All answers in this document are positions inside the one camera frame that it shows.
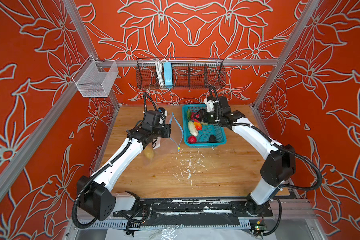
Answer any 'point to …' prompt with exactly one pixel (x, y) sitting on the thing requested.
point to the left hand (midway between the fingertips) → (169, 126)
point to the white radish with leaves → (191, 124)
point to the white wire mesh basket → (96, 79)
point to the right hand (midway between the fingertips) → (194, 115)
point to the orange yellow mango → (198, 125)
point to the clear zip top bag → (169, 147)
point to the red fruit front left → (192, 139)
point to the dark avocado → (212, 139)
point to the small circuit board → (259, 229)
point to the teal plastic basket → (203, 135)
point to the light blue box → (168, 75)
